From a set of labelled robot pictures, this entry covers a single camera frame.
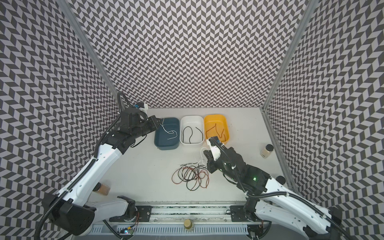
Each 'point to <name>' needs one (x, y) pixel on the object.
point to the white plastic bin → (192, 121)
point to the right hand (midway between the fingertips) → (205, 151)
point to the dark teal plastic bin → (167, 136)
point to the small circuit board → (126, 231)
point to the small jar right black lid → (266, 152)
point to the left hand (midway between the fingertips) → (162, 118)
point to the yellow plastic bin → (216, 125)
